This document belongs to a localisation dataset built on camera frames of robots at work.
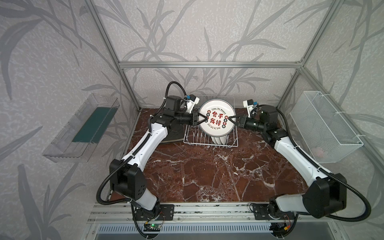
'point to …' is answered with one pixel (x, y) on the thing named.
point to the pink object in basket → (317, 151)
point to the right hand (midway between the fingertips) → (229, 114)
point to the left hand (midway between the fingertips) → (207, 115)
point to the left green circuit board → (152, 227)
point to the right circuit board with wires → (279, 229)
